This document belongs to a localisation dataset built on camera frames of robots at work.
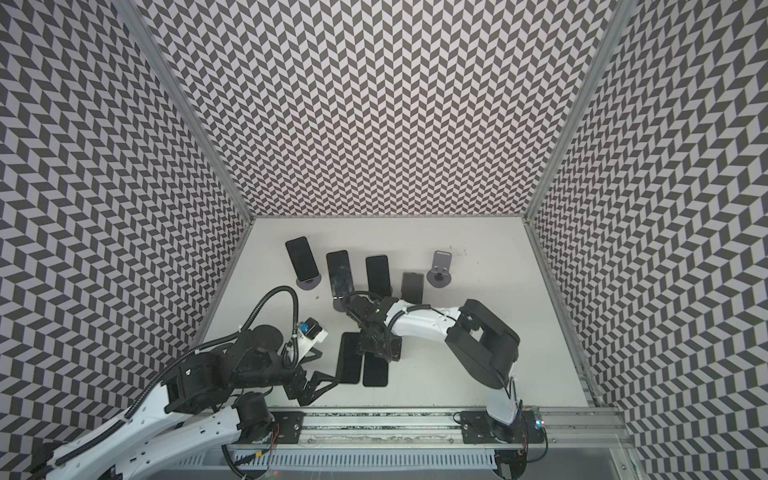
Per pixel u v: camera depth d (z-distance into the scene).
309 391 0.57
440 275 0.99
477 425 0.75
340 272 0.91
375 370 0.80
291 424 0.72
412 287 0.92
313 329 0.58
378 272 0.91
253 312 0.50
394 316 0.58
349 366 0.83
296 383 0.56
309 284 0.95
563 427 0.75
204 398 0.46
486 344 0.48
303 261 0.94
